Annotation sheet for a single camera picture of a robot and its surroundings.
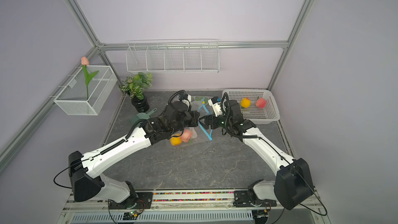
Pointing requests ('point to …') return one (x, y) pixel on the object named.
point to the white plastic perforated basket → (267, 115)
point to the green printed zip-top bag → (202, 99)
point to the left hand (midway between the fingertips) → (201, 115)
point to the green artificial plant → (134, 85)
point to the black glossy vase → (141, 106)
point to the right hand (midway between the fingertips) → (202, 118)
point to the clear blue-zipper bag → (194, 135)
